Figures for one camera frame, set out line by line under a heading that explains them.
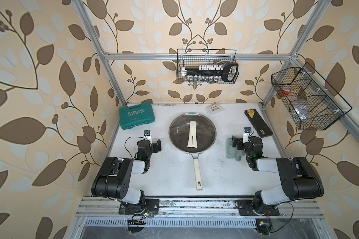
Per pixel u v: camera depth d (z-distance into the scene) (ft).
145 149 2.41
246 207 2.42
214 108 3.76
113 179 1.52
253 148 2.37
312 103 2.40
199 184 2.31
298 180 1.46
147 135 2.68
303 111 2.38
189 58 2.99
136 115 3.56
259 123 3.50
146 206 2.43
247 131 2.64
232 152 3.00
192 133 2.84
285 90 2.66
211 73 2.77
